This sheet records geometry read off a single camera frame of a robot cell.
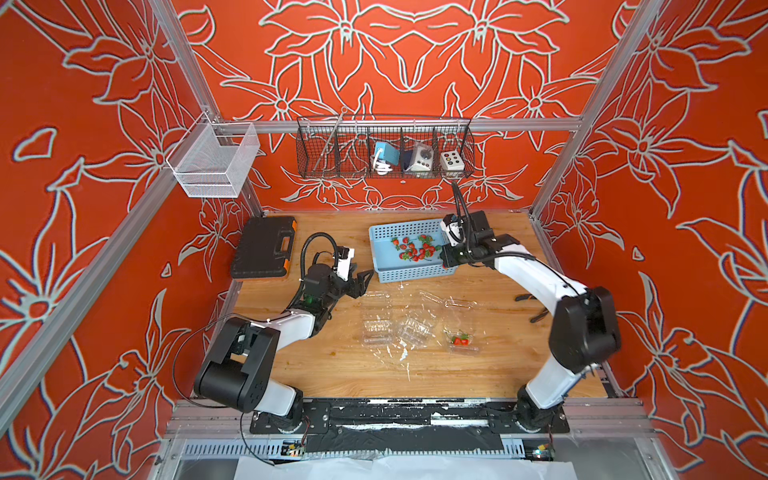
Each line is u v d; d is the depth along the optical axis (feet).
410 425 2.39
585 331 1.52
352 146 3.30
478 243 2.20
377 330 2.87
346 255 2.54
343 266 2.50
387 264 3.33
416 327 2.95
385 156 2.75
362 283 2.61
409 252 3.49
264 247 3.33
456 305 3.02
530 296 1.83
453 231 2.45
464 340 2.76
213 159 3.06
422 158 2.98
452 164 3.08
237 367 1.43
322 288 2.31
